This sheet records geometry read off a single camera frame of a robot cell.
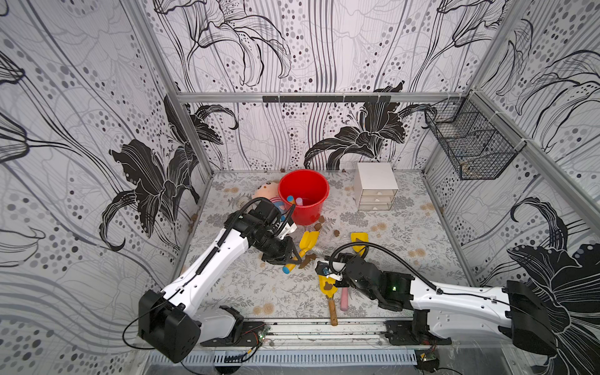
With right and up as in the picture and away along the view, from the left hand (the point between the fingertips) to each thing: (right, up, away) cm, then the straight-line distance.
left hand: (297, 266), depth 70 cm
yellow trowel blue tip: (-3, +20, +16) cm, 26 cm away
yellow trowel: (+3, +6, +9) cm, 11 cm away
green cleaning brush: (+7, +3, +5) cm, 9 cm away
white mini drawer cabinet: (+32, +25, +26) cm, 48 cm away
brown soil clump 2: (+15, +6, +26) cm, 31 cm away
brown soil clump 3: (+7, +8, +29) cm, 31 cm away
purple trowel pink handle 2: (+16, -14, +9) cm, 23 cm away
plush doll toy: (-13, +23, +31) cm, 41 cm away
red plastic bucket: (+5, +25, +21) cm, 33 cm away
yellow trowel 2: (+27, +4, +25) cm, 37 cm away
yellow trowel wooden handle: (+10, -11, +12) cm, 20 cm away
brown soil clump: (+10, +11, +31) cm, 35 cm away
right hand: (+11, +2, +6) cm, 13 cm away
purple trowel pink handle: (0, +19, +14) cm, 24 cm away
